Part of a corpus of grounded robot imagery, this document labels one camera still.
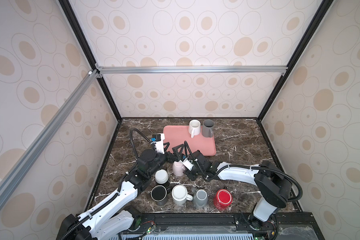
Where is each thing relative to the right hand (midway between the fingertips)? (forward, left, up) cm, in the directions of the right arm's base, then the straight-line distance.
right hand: (186, 169), depth 88 cm
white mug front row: (-15, +3, +2) cm, 16 cm away
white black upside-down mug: (-7, +13, +6) cm, 16 cm away
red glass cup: (-18, -18, +4) cm, 26 cm away
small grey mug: (-18, -7, +5) cm, 20 cm away
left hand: (+2, +2, +23) cm, 24 cm away
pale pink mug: (-1, +4, +3) cm, 5 cm away
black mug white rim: (-15, +14, +4) cm, 21 cm away
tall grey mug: (+27, -15, +5) cm, 32 cm away
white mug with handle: (+29, -7, +4) cm, 30 cm away
